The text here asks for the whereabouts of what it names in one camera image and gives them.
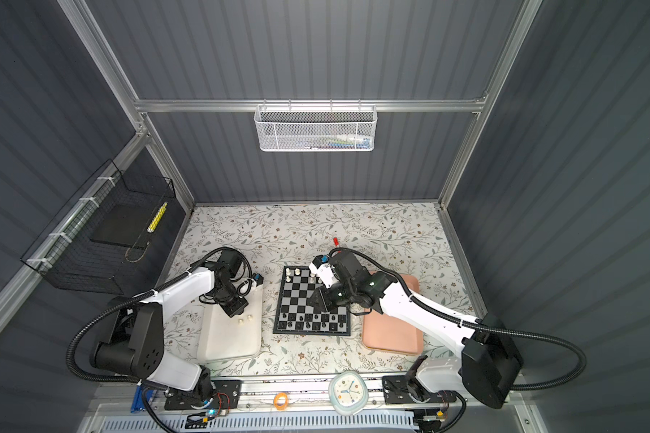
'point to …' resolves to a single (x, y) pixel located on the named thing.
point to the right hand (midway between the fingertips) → (313, 304)
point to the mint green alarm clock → (348, 392)
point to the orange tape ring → (276, 397)
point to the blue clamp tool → (137, 402)
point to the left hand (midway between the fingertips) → (236, 308)
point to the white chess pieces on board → (297, 272)
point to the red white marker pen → (336, 242)
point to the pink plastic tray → (385, 334)
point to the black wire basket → (104, 236)
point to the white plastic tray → (222, 337)
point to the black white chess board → (293, 313)
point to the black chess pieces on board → (316, 317)
